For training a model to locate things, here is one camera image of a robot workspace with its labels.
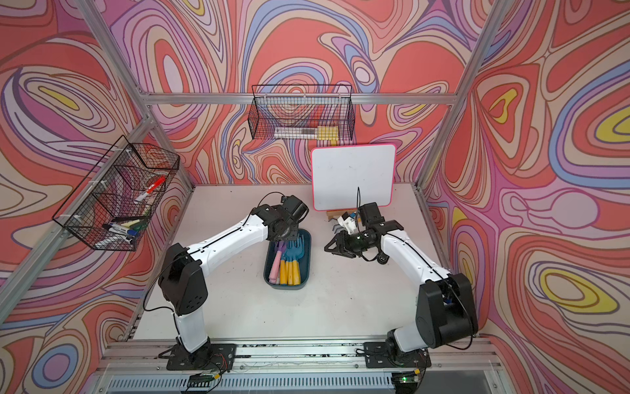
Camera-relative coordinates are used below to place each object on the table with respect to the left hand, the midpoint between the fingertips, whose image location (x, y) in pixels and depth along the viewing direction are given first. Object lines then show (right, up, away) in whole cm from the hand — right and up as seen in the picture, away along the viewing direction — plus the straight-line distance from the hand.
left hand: (291, 232), depth 87 cm
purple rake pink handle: (-5, -13, -5) cm, 15 cm away
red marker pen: (-40, +18, -10) cm, 45 cm away
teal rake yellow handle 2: (+1, -13, +1) cm, 13 cm away
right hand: (+14, -7, -7) cm, 17 cm away
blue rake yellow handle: (+18, 0, +16) cm, 24 cm away
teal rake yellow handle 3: (+1, -8, +5) cm, 9 cm away
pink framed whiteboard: (+21, +21, +9) cm, 31 cm away
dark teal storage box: (-8, -9, +3) cm, 12 cm away
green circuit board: (-25, -42, -16) cm, 52 cm away
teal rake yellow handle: (-2, -14, +2) cm, 14 cm away
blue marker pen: (-50, +3, -17) cm, 53 cm away
